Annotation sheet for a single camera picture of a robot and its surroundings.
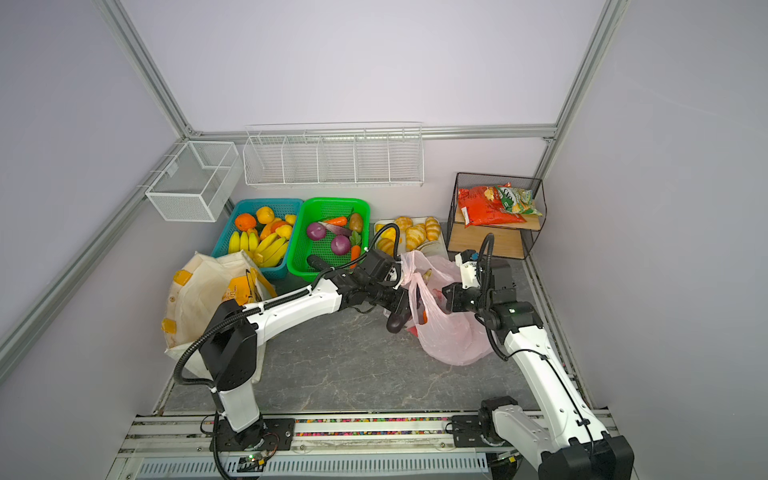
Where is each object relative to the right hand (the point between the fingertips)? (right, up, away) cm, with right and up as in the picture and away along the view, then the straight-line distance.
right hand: (446, 291), depth 78 cm
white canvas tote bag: (-70, -3, +6) cm, 71 cm away
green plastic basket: (-37, +19, +35) cm, 54 cm away
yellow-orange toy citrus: (-63, +24, +34) cm, 75 cm away
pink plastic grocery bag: (-1, -10, -7) cm, 12 cm away
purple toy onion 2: (-43, +18, +32) cm, 56 cm away
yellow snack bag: (-58, -1, +8) cm, 58 cm away
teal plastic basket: (-59, +28, +38) cm, 75 cm away
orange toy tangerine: (-69, +22, +31) cm, 79 cm away
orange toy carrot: (-28, +10, +30) cm, 43 cm away
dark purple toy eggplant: (-13, -8, -1) cm, 15 cm away
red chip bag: (+15, +26, +20) cm, 36 cm away
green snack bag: (+27, +27, +18) cm, 42 cm away
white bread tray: (-16, +15, +35) cm, 42 cm away
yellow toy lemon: (-54, +18, +30) cm, 64 cm away
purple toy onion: (-33, +13, +28) cm, 45 cm away
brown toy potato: (-29, +22, +37) cm, 51 cm away
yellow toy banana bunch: (-57, +10, +24) cm, 63 cm away
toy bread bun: (-10, +22, +38) cm, 45 cm away
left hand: (-8, -4, +3) cm, 10 cm away
